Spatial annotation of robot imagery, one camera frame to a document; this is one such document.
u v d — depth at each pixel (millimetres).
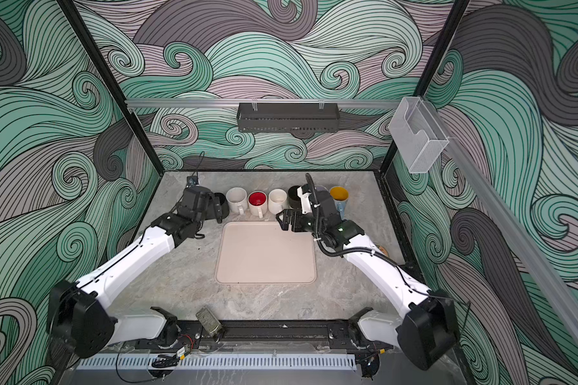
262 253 897
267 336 745
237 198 1018
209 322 729
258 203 1051
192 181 698
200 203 623
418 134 789
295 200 1016
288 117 950
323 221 581
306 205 696
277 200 1037
